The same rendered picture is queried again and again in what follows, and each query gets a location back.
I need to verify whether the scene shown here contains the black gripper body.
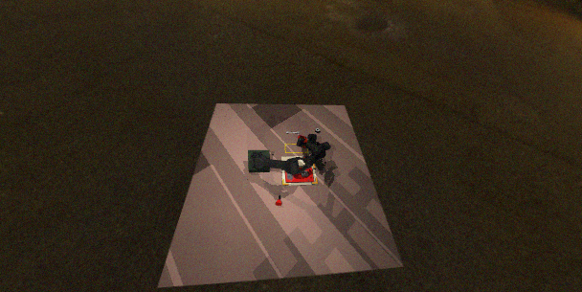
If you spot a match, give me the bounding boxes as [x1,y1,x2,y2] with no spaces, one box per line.
[297,138,319,150]

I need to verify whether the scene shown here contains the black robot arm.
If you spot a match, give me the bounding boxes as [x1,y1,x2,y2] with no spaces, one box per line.
[250,134,331,174]

